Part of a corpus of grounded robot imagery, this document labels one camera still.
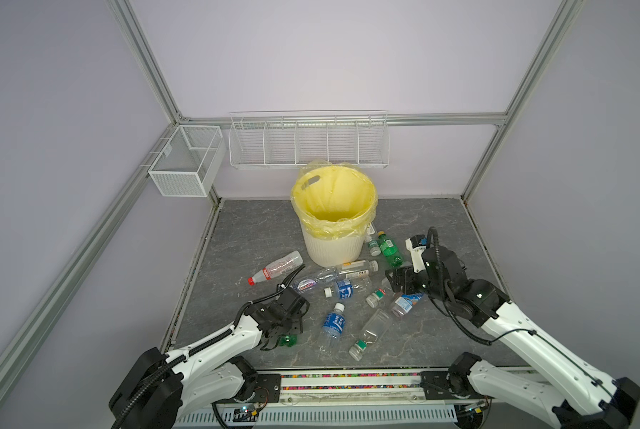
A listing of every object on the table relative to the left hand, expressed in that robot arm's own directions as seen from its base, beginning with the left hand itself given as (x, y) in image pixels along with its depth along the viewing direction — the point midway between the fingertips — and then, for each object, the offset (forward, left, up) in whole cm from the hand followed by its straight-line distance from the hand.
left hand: (292, 326), depth 83 cm
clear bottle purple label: (+16, -11, +2) cm, 19 cm away
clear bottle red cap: (+20, +5, +2) cm, 21 cm away
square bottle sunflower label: (+7, -28, +2) cm, 29 cm away
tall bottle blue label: (-2, -13, +4) cm, 14 cm away
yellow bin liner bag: (+43, -16, +12) cm, 47 cm away
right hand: (+7, -32, +18) cm, 38 cm away
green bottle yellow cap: (+25, -35, +3) cm, 43 cm away
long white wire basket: (+59, -1, +28) cm, 66 cm away
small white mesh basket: (+58, +38, +22) cm, 73 cm away
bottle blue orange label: (+3, -36, +5) cm, 36 cm away
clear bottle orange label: (+20, -24, -1) cm, 31 cm away
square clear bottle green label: (-4, -25, +2) cm, 25 cm away
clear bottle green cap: (+28, -30, +1) cm, 41 cm away
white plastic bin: (+29, -16, -4) cm, 33 cm away
